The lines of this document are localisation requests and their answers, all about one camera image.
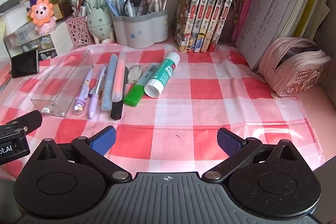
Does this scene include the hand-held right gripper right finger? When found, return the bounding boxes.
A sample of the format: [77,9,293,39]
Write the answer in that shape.
[202,128,301,185]

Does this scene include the pink zip pencil case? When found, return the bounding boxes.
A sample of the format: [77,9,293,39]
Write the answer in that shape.
[259,37,332,97]

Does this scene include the black small box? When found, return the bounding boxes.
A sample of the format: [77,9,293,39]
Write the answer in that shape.
[11,49,39,79]

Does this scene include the stack of papers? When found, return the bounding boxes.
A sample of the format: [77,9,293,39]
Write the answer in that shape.
[235,0,332,73]

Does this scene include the white cloud shaped pen holder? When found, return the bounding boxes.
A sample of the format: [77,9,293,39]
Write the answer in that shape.
[112,9,169,49]

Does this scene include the illustrated book pink spine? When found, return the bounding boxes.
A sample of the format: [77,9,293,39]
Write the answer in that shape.
[171,0,210,53]

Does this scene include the white green glue stick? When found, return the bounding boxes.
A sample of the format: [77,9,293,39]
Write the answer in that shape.
[144,52,181,98]

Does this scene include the pale blue highlighter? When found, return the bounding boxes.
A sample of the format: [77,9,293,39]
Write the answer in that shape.
[101,53,118,111]

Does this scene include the dirty white eraser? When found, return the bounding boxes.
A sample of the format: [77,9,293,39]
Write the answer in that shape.
[127,65,144,84]

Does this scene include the pink mesh pen holder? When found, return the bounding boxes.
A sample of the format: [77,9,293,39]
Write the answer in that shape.
[65,15,93,47]

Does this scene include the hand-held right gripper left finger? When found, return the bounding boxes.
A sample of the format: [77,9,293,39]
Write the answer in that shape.
[35,126,132,184]

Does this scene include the green capped highlighter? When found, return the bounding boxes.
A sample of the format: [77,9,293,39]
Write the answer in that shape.
[123,64,158,106]

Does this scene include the illustrated book tan spine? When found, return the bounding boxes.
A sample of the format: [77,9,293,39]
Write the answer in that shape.
[215,0,242,46]

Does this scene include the glass vase with pebbles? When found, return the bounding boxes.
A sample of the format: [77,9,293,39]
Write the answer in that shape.
[51,0,74,21]

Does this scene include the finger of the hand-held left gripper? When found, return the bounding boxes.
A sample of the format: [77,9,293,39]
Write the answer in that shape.
[0,110,43,139]

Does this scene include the pink checkered tablecloth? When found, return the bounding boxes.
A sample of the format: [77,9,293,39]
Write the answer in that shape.
[0,42,326,182]

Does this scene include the purple pen with charm top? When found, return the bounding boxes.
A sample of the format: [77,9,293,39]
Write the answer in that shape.
[73,68,94,115]

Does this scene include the black marker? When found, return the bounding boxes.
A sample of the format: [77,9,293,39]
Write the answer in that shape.
[110,67,130,120]

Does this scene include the white desktop drawer organizer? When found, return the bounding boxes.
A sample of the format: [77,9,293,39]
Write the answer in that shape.
[3,21,74,62]

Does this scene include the orange highlighter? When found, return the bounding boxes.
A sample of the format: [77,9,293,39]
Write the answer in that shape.
[112,55,127,103]

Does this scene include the white storage box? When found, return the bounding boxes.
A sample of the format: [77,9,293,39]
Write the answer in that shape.
[4,13,34,38]

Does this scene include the lilac mechanical pencil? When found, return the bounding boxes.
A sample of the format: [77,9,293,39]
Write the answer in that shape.
[88,65,107,120]

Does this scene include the illustrated book green spine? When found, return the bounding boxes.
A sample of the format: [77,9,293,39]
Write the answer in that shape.
[209,0,235,53]

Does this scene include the clear plastic storage containers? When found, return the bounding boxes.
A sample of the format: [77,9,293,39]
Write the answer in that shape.
[4,23,53,49]

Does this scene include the pink lion toy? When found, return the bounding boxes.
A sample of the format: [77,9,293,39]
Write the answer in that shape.
[29,0,58,36]

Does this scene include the clear plastic pencil box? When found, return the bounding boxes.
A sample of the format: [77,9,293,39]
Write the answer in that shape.
[30,51,94,117]

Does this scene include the bunch of slim dark pens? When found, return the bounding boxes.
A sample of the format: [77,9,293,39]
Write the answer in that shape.
[73,0,93,18]

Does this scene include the egg shaped pen holder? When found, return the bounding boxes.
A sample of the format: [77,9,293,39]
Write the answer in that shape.
[87,5,116,44]

